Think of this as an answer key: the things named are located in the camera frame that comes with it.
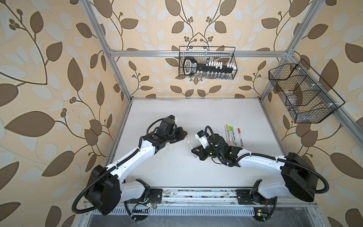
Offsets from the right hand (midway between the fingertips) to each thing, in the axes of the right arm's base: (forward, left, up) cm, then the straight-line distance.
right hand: (192, 151), depth 79 cm
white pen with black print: (+17, -27, -11) cm, 34 cm away
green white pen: (+14, -29, -10) cm, 34 cm away
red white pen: (+13, -34, -10) cm, 38 cm away
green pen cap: (+22, -30, -10) cm, 38 cm away
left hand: (+9, +2, +7) cm, 12 cm away
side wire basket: (+17, -61, +24) cm, 68 cm away
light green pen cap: (+21, -31, -11) cm, 39 cm away
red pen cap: (+20, -36, -11) cm, 42 cm away
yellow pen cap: (+23, -27, -10) cm, 37 cm away
